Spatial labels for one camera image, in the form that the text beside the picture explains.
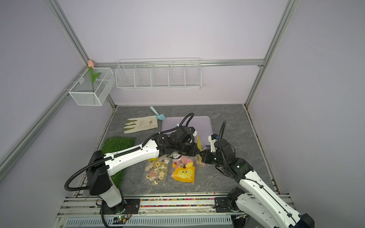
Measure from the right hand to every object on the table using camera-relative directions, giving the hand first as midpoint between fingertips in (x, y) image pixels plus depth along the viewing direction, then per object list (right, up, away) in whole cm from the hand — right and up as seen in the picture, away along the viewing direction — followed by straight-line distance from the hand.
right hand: (199, 152), depth 75 cm
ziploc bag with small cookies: (-25, -13, +7) cm, 29 cm away
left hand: (0, 0, -2) cm, 2 cm away
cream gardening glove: (-42, +14, +33) cm, 55 cm away
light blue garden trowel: (-29, +20, +37) cm, 51 cm away
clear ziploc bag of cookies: (+1, +2, +1) cm, 2 cm away
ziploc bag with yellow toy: (-9, -12, +7) cm, 16 cm away
